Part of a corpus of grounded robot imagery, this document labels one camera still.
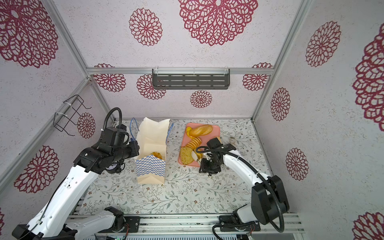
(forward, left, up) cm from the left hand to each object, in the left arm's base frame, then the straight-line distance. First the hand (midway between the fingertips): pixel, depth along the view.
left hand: (139, 150), depth 72 cm
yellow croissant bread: (+34, -23, -24) cm, 47 cm away
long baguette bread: (+28, -33, -20) cm, 47 cm away
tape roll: (+24, -55, -26) cm, 65 cm away
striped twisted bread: (+19, -27, -22) cm, 39 cm away
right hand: (-3, -31, -15) cm, 35 cm away
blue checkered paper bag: (-4, -6, +1) cm, 8 cm away
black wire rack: (+12, +38, +9) cm, 40 cm away
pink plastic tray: (+30, -44, -25) cm, 59 cm away
